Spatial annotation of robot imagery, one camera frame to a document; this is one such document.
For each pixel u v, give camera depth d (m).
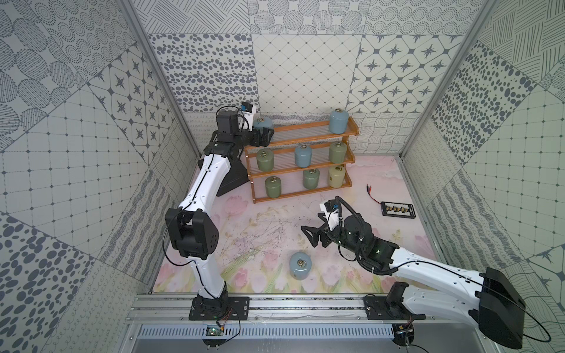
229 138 0.64
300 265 0.75
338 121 0.84
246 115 0.73
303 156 0.91
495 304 0.40
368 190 1.07
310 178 1.01
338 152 0.93
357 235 0.56
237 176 0.98
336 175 1.01
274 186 0.98
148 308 0.76
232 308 0.73
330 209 0.65
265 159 0.90
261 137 0.75
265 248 0.88
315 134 0.91
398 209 0.98
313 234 0.66
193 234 0.49
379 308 0.74
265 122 0.82
